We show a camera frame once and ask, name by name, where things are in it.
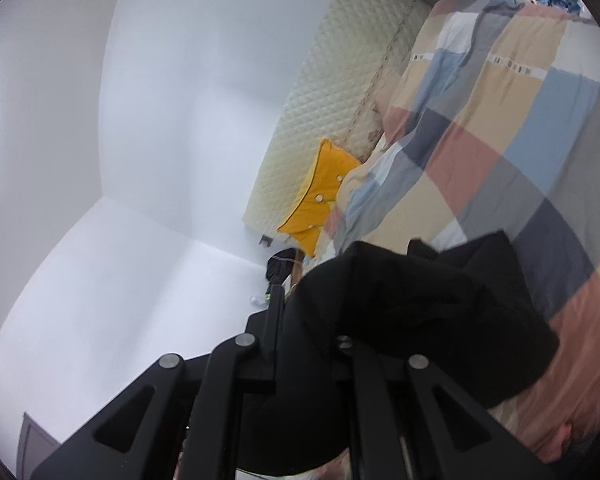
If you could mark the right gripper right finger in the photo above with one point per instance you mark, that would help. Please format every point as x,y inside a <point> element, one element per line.
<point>420,425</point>

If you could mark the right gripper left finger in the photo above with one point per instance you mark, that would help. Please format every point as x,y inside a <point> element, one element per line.
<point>175,419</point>

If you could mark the black puffer jacket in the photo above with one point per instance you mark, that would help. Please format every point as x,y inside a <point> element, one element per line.
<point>467,309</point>

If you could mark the black bag on nightstand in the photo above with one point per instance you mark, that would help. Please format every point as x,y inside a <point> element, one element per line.
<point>280,265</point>

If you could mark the yellow crown cushion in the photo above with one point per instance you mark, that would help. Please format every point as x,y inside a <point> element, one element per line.
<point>317,196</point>

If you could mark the patchwork plaid duvet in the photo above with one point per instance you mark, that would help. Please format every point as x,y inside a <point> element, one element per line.
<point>495,126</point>

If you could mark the pink pillow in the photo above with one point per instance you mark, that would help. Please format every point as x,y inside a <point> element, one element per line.
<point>380,105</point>

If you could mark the cream quilted headboard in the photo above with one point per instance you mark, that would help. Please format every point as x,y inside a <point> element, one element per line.
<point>332,98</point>

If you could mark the wall power socket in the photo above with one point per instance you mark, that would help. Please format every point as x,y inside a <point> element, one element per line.
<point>265,241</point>

